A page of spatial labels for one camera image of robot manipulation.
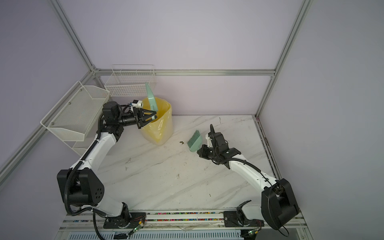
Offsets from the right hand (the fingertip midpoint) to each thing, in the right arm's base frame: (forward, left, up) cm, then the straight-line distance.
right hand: (196, 151), depth 82 cm
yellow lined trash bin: (+12, +23, +4) cm, 26 cm away
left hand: (+8, +20, +21) cm, 30 cm away
